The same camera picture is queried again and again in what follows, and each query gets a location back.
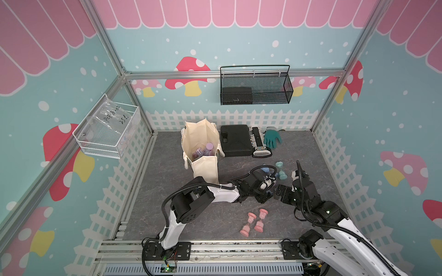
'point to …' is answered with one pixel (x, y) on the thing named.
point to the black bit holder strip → (256, 140)
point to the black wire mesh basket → (258, 84)
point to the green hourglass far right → (282, 175)
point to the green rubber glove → (270, 138)
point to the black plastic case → (236, 140)
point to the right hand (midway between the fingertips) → (280, 189)
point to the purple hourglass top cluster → (198, 153)
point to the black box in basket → (237, 95)
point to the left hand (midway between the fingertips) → (267, 192)
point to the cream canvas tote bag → (196, 134)
